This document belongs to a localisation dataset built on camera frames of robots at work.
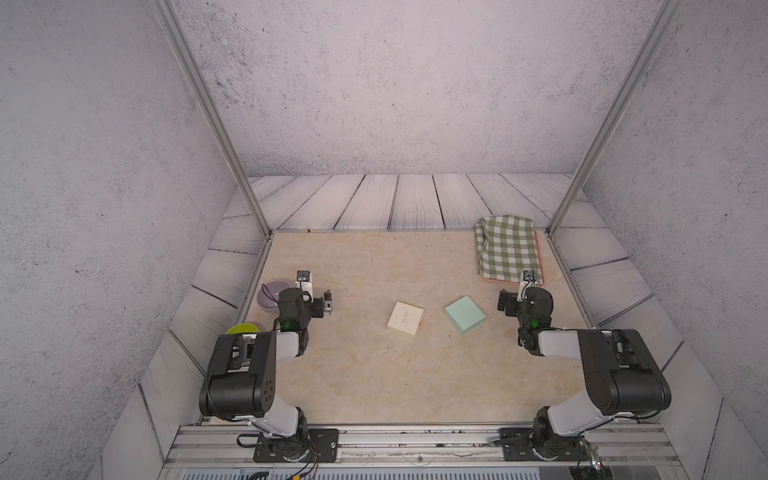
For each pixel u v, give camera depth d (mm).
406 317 934
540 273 1074
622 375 459
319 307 852
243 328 892
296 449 672
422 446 743
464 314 937
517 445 723
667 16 701
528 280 807
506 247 1149
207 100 842
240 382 450
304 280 820
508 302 867
